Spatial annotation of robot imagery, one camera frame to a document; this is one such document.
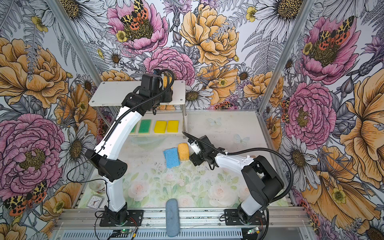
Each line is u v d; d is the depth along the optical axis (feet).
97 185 2.74
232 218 2.43
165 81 2.03
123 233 2.34
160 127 3.35
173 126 3.36
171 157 3.07
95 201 2.55
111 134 1.61
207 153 2.23
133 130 1.81
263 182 1.48
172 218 2.34
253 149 1.71
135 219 2.41
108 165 1.52
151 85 1.86
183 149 3.17
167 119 3.53
